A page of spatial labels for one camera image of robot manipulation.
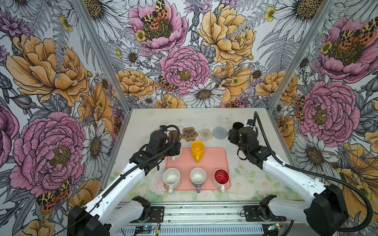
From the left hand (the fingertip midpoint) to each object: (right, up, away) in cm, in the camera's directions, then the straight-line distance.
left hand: (173, 148), depth 79 cm
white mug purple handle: (+13, -17, +7) cm, 23 cm away
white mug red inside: (+26, -18, +5) cm, 32 cm away
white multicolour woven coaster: (+19, +6, +26) cm, 33 cm away
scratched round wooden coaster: (-4, +4, +29) cm, 30 cm away
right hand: (+33, +6, +4) cm, 34 cm away
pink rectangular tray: (+23, -9, +15) cm, 29 cm away
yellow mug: (+13, -2, +15) cm, 20 cm away
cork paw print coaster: (+8, +6, +26) cm, 28 cm away
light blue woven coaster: (+30, +6, +29) cm, 42 cm away
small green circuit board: (-13, -37, -8) cm, 40 cm away
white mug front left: (-2, -17, +6) cm, 18 cm away
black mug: (+39, +12, +19) cm, 45 cm away
